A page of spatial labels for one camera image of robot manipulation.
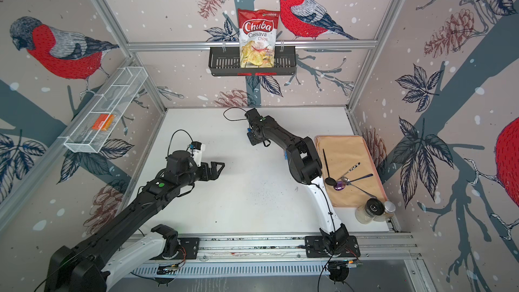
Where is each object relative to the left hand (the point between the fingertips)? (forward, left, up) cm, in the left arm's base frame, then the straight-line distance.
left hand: (219, 160), depth 81 cm
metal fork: (+3, -59, -14) cm, 61 cm away
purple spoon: (-4, -53, -15) cm, 56 cm away
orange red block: (+7, +41, +18) cm, 45 cm away
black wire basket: (+44, +1, +18) cm, 47 cm away
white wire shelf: (+3, +44, +15) cm, 46 cm away
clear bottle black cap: (-19, -57, -6) cm, 60 cm away
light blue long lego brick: (-8, -26, +18) cm, 32 cm away
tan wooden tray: (+14, -59, -17) cm, 63 cm away
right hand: (+20, -14, -13) cm, 28 cm away
